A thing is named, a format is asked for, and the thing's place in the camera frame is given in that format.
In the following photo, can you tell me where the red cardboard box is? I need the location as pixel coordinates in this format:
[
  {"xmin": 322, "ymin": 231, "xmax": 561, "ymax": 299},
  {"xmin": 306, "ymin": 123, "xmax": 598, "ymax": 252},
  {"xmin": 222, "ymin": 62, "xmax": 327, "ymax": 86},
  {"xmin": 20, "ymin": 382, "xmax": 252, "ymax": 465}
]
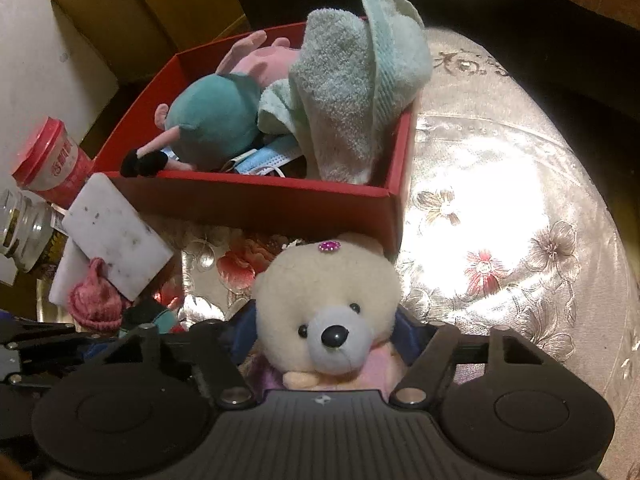
[{"xmin": 92, "ymin": 20, "xmax": 417, "ymax": 262}]

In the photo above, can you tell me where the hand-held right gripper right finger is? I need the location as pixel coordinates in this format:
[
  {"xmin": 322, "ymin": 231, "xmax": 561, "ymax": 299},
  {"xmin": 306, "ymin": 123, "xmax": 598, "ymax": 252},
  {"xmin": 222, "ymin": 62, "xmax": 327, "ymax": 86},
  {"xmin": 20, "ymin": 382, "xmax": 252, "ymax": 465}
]
[{"xmin": 389, "ymin": 307, "xmax": 566, "ymax": 409}]

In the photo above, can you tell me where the pink pig plush toy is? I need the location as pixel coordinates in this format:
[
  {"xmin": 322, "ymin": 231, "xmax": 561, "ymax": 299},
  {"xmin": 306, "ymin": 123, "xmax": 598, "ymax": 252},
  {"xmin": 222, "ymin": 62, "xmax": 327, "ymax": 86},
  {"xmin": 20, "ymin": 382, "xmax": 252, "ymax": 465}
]
[{"xmin": 120, "ymin": 30, "xmax": 302, "ymax": 179}]

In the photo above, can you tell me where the dark wooden bed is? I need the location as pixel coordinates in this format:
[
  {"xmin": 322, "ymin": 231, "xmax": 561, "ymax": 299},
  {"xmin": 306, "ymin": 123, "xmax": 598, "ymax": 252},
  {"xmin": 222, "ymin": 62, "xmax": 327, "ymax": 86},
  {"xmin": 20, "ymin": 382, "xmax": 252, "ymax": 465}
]
[{"xmin": 225, "ymin": 0, "xmax": 640, "ymax": 116}]

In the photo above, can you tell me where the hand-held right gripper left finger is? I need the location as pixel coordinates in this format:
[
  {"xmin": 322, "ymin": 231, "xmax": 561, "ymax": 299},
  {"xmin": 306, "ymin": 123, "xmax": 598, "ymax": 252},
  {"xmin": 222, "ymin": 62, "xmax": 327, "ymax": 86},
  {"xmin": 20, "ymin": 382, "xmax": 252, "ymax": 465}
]
[{"xmin": 97, "ymin": 304, "xmax": 259, "ymax": 409}]

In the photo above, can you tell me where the blue face mask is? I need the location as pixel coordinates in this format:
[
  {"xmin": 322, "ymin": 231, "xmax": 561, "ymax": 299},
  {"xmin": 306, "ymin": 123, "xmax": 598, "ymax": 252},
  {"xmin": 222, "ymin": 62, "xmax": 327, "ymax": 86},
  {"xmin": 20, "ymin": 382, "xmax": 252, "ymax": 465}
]
[{"xmin": 160, "ymin": 142, "xmax": 307, "ymax": 179}]

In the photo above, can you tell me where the speckled white sponge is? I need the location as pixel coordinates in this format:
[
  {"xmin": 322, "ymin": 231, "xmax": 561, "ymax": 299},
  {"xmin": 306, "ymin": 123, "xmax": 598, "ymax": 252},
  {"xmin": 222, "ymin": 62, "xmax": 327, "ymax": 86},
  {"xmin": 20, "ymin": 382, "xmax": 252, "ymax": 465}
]
[{"xmin": 61, "ymin": 172, "xmax": 176, "ymax": 302}]

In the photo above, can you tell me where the cream teddy bear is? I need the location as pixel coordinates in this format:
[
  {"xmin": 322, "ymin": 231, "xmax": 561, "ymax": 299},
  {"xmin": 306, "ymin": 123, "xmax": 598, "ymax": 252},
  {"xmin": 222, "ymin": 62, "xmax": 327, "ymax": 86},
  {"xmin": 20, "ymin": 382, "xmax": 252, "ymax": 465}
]
[{"xmin": 247, "ymin": 232, "xmax": 407, "ymax": 392}]

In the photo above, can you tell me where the black teal red fabric item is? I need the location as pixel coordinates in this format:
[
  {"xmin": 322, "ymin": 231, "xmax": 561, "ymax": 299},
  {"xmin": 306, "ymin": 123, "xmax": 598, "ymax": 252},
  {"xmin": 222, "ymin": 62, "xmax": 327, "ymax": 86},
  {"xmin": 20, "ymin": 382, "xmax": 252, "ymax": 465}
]
[{"xmin": 120, "ymin": 297, "xmax": 189, "ymax": 337}]

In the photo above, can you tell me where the pink lidded paper cup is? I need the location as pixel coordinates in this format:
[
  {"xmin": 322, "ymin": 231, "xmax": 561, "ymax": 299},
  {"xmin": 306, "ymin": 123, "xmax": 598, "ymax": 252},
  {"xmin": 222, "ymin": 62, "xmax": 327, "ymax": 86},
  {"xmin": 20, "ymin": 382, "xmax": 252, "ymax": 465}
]
[{"xmin": 11, "ymin": 116, "xmax": 97, "ymax": 211}]

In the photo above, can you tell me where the plain white sponge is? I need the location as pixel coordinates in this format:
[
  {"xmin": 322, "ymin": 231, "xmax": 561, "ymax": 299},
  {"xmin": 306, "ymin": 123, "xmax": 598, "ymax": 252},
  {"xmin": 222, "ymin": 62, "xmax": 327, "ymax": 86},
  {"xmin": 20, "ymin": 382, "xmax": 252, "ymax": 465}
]
[{"xmin": 48, "ymin": 239, "xmax": 102, "ymax": 309}]

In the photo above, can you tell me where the wooden desk cabinet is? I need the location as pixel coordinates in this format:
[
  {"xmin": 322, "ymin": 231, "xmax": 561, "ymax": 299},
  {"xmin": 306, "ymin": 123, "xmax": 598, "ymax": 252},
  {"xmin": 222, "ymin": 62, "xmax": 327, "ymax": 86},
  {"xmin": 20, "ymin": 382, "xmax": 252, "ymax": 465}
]
[{"xmin": 50, "ymin": 0, "xmax": 251, "ymax": 87}]

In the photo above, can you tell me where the pink knitted hat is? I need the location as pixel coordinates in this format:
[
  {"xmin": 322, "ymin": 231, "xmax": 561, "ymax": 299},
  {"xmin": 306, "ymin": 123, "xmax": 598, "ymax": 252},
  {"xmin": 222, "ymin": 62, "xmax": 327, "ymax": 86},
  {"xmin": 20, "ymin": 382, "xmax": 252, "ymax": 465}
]
[{"xmin": 67, "ymin": 256, "xmax": 134, "ymax": 334}]

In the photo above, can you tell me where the light green towel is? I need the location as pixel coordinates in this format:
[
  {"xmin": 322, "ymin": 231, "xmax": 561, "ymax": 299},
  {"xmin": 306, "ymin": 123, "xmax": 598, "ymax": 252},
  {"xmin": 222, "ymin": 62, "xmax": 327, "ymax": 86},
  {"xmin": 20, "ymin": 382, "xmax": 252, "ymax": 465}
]
[{"xmin": 257, "ymin": 0, "xmax": 434, "ymax": 186}]

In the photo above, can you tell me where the clear glass jar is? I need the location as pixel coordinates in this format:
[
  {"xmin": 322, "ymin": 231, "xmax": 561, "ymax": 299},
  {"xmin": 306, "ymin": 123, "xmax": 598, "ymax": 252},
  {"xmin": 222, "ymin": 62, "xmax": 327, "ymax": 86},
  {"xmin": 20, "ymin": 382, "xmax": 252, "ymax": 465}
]
[{"xmin": 0, "ymin": 187, "xmax": 57, "ymax": 274}]

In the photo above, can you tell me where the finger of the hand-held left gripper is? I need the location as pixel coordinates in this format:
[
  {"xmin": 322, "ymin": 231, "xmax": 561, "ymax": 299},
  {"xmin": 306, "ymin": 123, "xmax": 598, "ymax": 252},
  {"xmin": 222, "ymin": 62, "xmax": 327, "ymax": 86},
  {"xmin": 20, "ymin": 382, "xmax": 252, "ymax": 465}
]
[
  {"xmin": 0, "ymin": 359, "xmax": 66, "ymax": 392},
  {"xmin": 0, "ymin": 310, "xmax": 77, "ymax": 357}
]

